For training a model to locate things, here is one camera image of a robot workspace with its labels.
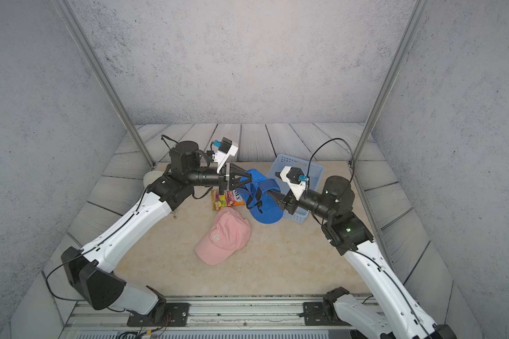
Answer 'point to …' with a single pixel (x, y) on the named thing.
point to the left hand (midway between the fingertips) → (254, 180)
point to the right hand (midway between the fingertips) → (273, 181)
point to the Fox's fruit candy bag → (230, 198)
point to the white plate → (150, 177)
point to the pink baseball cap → (228, 233)
